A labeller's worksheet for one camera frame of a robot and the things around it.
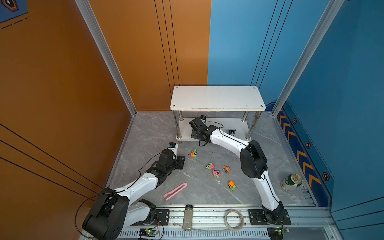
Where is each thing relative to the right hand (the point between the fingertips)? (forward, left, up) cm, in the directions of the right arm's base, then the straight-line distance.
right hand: (194, 133), depth 97 cm
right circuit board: (-52, -39, -11) cm, 66 cm away
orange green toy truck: (-32, -21, -6) cm, 38 cm away
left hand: (-16, +6, -1) cm, 17 cm away
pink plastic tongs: (-31, +5, -8) cm, 32 cm away
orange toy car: (-22, -19, -6) cm, 30 cm away
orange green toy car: (-12, 0, -6) cm, 13 cm away
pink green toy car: (-24, -13, -7) cm, 28 cm away
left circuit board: (-52, +20, -9) cm, 57 cm away
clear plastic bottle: (-47, +2, -4) cm, 47 cm away
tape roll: (-33, -50, +1) cm, 59 cm away
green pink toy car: (-20, -10, -7) cm, 23 cm away
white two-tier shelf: (-4, -22, +25) cm, 33 cm away
